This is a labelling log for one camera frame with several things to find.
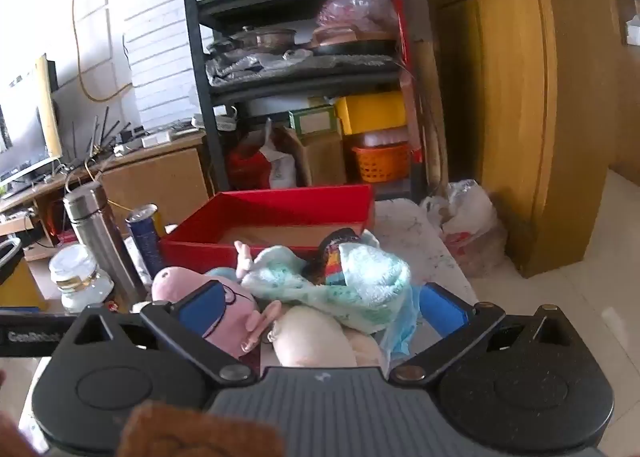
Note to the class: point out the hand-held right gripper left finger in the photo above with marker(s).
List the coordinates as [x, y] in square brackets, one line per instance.
[200, 309]

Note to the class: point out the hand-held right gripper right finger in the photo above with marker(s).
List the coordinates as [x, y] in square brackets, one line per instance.
[442, 309]

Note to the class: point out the pink pig plush toy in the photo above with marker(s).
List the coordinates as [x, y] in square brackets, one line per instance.
[230, 327]

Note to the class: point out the blue face mask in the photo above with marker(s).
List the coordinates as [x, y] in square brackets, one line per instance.
[400, 332]

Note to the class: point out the mint green fluffy towel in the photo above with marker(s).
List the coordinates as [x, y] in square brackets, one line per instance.
[360, 282]

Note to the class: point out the cream plush toy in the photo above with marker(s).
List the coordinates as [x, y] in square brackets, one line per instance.
[310, 337]

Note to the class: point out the striped knit sock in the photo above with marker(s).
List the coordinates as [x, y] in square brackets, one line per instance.
[332, 257]

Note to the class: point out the red cardboard box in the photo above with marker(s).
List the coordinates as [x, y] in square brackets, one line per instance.
[295, 209]

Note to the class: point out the yellow bin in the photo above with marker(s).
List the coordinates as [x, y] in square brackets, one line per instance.
[22, 289]

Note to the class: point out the glass coffee jar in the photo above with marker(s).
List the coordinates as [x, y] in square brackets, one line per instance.
[80, 277]

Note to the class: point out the blue drink can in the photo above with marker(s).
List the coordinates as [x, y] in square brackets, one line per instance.
[145, 242]

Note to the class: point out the clear crumpled plastic bag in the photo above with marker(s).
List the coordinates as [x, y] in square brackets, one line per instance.
[467, 217]

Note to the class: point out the brown fuzzy cloth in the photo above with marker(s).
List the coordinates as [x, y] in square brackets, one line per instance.
[200, 432]

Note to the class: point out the stainless steel thermos flask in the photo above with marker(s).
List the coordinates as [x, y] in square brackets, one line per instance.
[95, 232]

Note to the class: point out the wooden television stand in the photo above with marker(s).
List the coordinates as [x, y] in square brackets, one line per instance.
[155, 182]

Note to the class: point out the orange plastic basket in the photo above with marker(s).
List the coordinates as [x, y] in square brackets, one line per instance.
[382, 164]

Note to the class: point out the white printed plastic bag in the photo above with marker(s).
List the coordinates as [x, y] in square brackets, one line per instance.
[280, 169]

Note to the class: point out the white power adapter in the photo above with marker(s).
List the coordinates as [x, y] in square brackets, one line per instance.
[156, 139]

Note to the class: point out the black router with antennas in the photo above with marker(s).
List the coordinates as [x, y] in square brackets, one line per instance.
[131, 133]

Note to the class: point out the brown cardboard box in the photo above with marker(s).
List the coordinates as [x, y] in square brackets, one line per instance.
[320, 159]

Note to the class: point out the flat screen monitor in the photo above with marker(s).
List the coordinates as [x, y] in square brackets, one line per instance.
[20, 127]

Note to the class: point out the tall wooden cabinet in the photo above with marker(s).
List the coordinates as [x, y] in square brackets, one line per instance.
[510, 112]

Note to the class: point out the yellow box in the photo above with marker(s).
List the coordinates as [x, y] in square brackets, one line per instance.
[372, 112]

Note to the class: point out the green box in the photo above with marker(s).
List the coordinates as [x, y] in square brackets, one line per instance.
[312, 122]

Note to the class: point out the clear bubble wrap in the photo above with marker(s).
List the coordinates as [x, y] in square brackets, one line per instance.
[240, 67]

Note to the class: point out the pink frying pan with lid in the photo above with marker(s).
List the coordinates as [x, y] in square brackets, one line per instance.
[350, 41]

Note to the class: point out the black shelf rack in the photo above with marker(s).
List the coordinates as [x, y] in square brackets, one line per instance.
[260, 9]

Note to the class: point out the pink translucent plastic bag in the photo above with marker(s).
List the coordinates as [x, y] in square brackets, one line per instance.
[355, 7]

